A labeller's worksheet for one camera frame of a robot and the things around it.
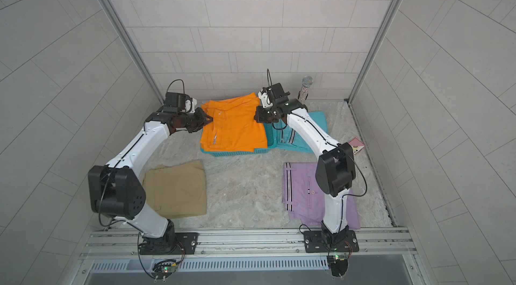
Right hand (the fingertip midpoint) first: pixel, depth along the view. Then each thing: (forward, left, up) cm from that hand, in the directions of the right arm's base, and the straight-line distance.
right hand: (255, 115), depth 86 cm
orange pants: (-5, +9, -1) cm, 11 cm away
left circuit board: (-50, +32, -16) cm, 62 cm away
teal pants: (+1, -11, -17) cm, 20 cm away
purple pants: (-30, -18, -19) cm, 40 cm away
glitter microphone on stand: (+10, -24, +8) cm, 27 cm away
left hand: (0, +17, +1) cm, 17 cm away
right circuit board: (-52, -26, -21) cm, 62 cm away
